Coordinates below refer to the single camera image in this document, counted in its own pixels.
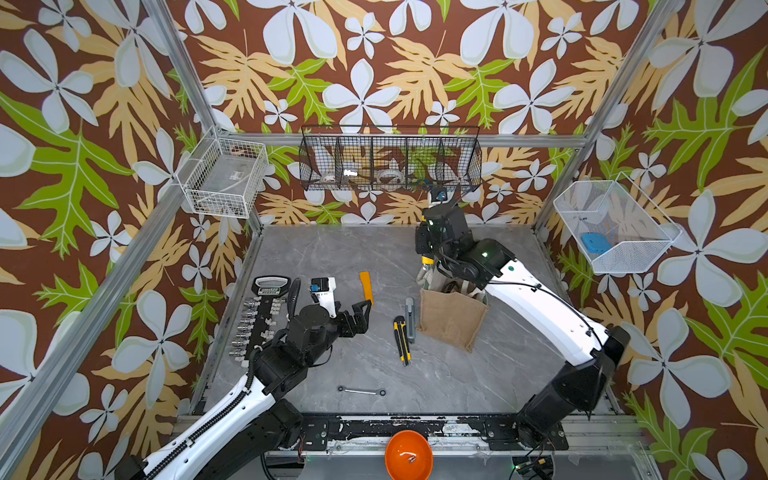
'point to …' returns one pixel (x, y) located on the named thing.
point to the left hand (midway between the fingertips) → (357, 300)
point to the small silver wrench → (380, 392)
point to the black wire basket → (390, 157)
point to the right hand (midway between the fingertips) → (422, 225)
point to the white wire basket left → (221, 176)
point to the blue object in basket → (596, 242)
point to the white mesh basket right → (614, 226)
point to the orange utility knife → (365, 277)
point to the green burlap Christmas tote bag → (454, 312)
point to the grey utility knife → (409, 312)
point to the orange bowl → (408, 456)
